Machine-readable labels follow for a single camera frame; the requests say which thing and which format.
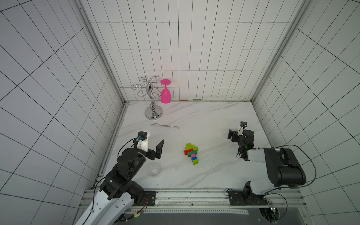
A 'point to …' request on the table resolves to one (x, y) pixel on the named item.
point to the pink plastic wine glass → (165, 94)
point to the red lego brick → (185, 152)
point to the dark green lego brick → (191, 153)
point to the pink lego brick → (193, 155)
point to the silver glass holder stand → (153, 112)
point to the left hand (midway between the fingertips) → (154, 140)
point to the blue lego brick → (194, 158)
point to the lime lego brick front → (196, 161)
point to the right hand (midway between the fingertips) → (238, 128)
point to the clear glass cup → (153, 169)
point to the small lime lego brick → (189, 146)
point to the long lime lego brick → (197, 148)
